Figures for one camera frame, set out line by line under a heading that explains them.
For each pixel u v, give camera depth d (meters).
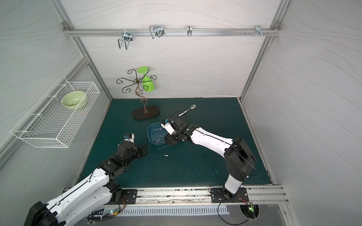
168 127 0.75
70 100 0.73
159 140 0.95
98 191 0.59
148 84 0.97
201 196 0.75
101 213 0.72
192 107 1.15
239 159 0.45
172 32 0.78
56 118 0.69
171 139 0.75
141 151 0.76
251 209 0.72
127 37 0.78
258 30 0.77
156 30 0.77
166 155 0.88
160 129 1.01
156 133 0.99
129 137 0.74
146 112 1.11
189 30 0.73
